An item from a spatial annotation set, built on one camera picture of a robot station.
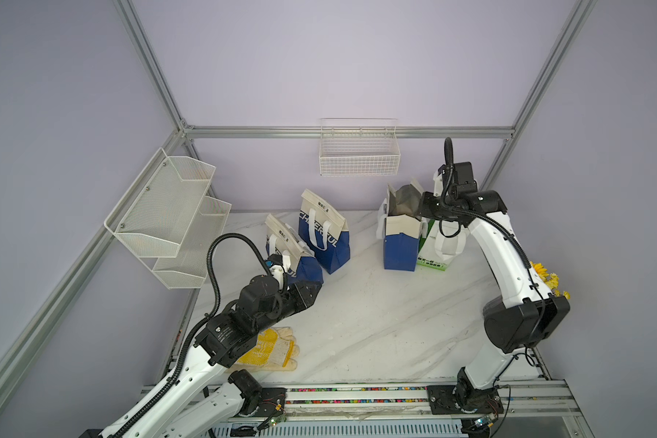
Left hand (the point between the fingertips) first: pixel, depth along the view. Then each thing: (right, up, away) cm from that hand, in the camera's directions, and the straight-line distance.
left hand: (318, 289), depth 68 cm
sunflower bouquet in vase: (+61, +2, +3) cm, 61 cm away
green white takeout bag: (+37, +9, +18) cm, 42 cm away
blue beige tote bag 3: (+24, +17, +15) cm, 33 cm away
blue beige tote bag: (-7, +9, +10) cm, 15 cm away
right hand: (+32, +21, +14) cm, 40 cm away
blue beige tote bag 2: (+1, +15, +19) cm, 25 cm away
